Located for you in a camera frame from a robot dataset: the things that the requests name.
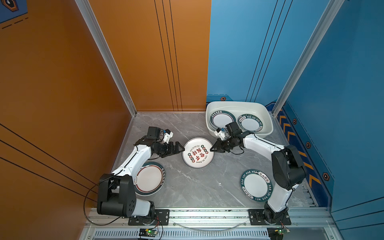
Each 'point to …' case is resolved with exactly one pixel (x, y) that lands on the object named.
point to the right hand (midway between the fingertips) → (210, 150)
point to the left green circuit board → (148, 232)
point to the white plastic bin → (258, 109)
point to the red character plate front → (197, 153)
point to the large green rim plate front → (220, 119)
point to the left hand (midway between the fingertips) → (178, 149)
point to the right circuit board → (281, 231)
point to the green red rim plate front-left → (150, 180)
